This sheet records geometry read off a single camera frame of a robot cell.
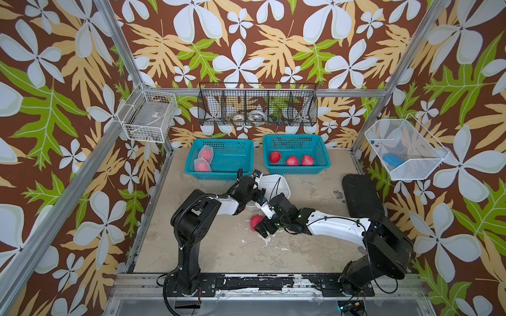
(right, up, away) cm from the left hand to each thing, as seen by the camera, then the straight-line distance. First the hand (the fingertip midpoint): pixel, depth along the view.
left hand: (260, 183), depth 99 cm
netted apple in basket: (-30, +17, +9) cm, 35 cm away
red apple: (+9, +14, +12) cm, 21 cm away
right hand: (-1, -15, -14) cm, 21 cm away
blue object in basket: (+54, +11, -19) cm, 58 cm away
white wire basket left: (-50, +31, -12) cm, 61 cm away
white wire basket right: (+62, +15, -16) cm, 65 cm away
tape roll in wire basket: (-11, +33, -3) cm, 35 cm away
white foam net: (+8, -1, +9) cm, 12 cm away
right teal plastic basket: (+24, +22, +20) cm, 38 cm away
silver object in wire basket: (-1, +34, -3) cm, 34 cm away
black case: (+49, -6, -5) cm, 50 cm away
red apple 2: (+18, +12, +9) cm, 23 cm away
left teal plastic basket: (-23, +13, +17) cm, 32 cm away
